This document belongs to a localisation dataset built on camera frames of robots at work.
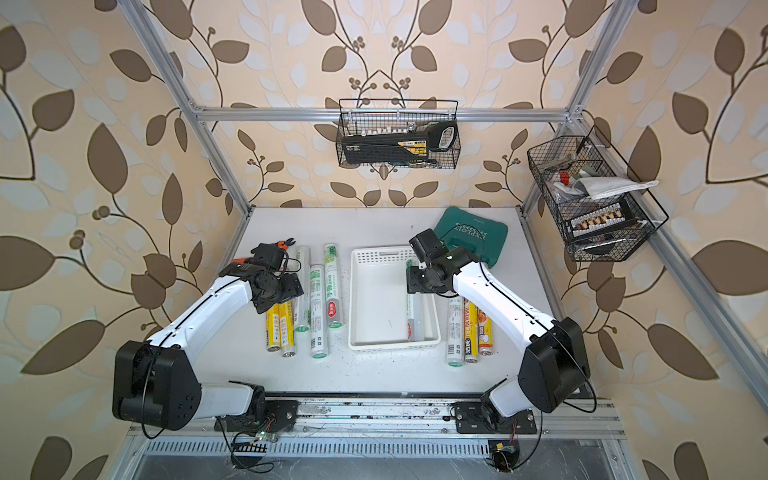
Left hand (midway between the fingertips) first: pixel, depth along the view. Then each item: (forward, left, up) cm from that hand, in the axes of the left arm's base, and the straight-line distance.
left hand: (290, 292), depth 86 cm
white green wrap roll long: (-3, -8, -7) cm, 10 cm away
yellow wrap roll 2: (-8, +1, -8) cm, 11 cm away
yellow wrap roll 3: (-9, -53, -6) cm, 54 cm away
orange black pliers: (+24, +10, -9) cm, 28 cm away
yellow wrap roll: (-8, +5, -8) cm, 12 cm away
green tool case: (+30, -53, -5) cm, 61 cm away
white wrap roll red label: (+5, -11, -6) cm, 14 cm away
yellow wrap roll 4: (-9, -57, -6) cm, 58 cm away
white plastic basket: (+2, -25, -8) cm, 27 cm away
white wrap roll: (-4, -49, -6) cm, 49 cm away
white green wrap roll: (0, -2, -7) cm, 8 cm away
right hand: (+1, -37, +4) cm, 37 cm away
